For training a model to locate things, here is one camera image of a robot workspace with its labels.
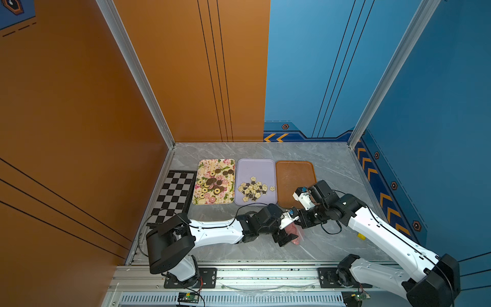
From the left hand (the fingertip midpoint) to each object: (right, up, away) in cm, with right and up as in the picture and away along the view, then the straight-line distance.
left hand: (293, 224), depth 77 cm
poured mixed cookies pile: (-16, +11, +19) cm, 28 cm away
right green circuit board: (+21, -26, -7) cm, 34 cm away
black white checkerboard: (-56, +8, +17) cm, 59 cm away
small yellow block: (+12, +6, -27) cm, 30 cm away
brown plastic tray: (+5, +18, +29) cm, 34 cm away
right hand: (0, +2, -2) cm, 3 cm away
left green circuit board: (-40, -26, -6) cm, 48 cm away
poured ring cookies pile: (-37, +13, +22) cm, 45 cm away
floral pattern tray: (-45, +22, +31) cm, 59 cm away
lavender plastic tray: (-10, +21, +30) cm, 38 cm away
